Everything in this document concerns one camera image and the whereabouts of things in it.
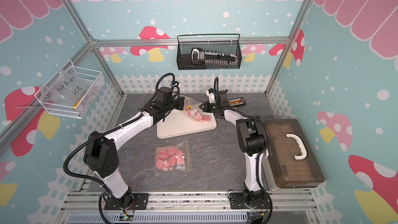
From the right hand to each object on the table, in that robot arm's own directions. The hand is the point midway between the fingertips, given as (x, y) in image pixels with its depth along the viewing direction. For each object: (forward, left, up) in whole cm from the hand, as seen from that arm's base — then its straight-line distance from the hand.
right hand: (199, 105), depth 98 cm
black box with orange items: (+12, -27, -10) cm, 31 cm away
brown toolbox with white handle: (-39, -42, +7) cm, 58 cm away
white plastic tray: (-5, +15, -11) cm, 19 cm away
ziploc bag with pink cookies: (-5, +4, +5) cm, 8 cm away
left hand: (-4, +8, +10) cm, 14 cm away
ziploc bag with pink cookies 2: (-30, +15, -9) cm, 34 cm away
